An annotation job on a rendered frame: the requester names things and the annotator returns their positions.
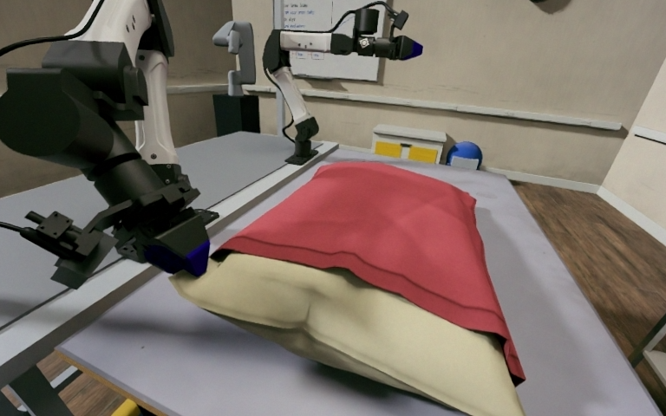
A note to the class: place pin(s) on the red pillowcase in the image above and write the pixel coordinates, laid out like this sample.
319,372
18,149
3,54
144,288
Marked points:
395,229

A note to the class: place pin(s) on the cream pillow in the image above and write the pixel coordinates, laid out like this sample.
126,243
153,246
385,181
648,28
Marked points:
336,318

